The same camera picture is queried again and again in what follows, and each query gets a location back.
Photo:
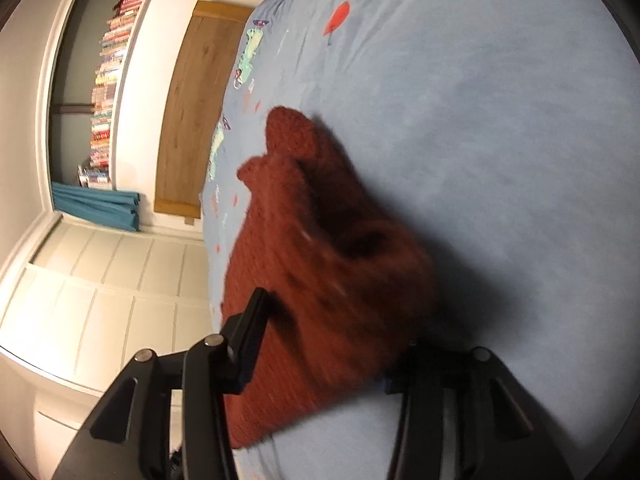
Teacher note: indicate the dark red knit sweater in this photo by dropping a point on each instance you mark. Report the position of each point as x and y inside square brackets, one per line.
[352, 285]

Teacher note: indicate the blue cartoon print bedsheet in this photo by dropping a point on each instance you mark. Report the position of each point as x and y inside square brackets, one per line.
[505, 134]

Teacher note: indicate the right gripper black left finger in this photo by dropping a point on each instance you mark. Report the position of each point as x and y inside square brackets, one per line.
[163, 417]

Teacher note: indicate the wooden headboard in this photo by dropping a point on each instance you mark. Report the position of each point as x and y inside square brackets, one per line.
[193, 105]

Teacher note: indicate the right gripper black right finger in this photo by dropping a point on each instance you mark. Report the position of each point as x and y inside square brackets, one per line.
[464, 416]

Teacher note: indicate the white sliding wardrobe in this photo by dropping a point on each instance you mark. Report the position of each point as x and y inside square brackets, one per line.
[82, 306]

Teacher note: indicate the row of books on shelf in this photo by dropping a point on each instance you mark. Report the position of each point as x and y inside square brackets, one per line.
[96, 171]

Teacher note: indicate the teal curtain left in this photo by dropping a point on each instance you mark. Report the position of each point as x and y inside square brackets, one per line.
[113, 209]

